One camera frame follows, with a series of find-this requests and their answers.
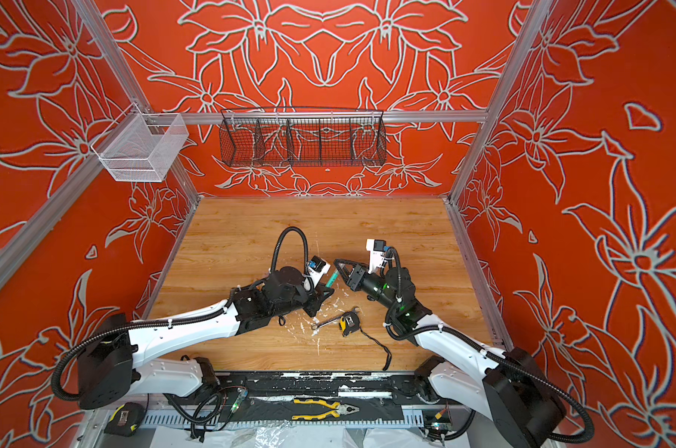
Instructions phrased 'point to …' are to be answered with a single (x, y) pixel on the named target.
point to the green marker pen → (331, 280)
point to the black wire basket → (294, 136)
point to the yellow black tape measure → (348, 322)
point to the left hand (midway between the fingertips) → (332, 287)
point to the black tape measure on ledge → (125, 419)
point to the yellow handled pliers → (338, 409)
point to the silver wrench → (314, 326)
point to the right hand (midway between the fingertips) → (332, 264)
